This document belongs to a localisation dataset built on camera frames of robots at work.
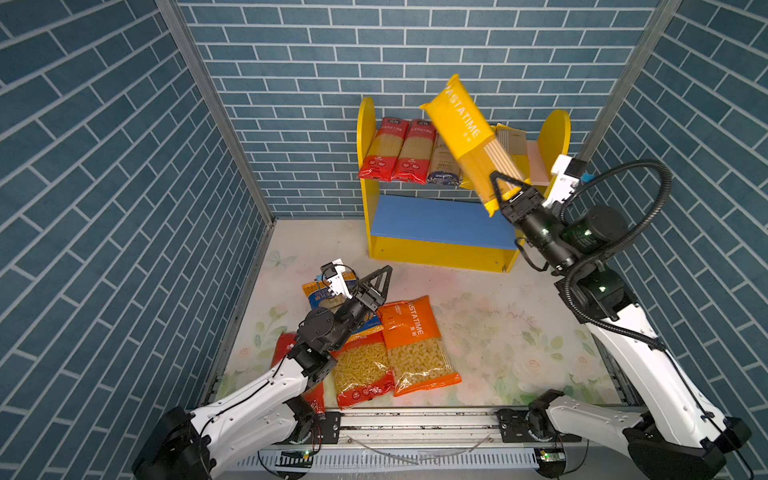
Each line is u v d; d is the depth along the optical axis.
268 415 0.50
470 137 0.55
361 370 0.79
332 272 0.63
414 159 0.75
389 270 0.64
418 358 0.83
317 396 0.76
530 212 0.46
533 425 0.66
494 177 0.52
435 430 0.75
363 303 0.61
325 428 0.74
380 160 0.76
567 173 0.47
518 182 0.50
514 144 0.83
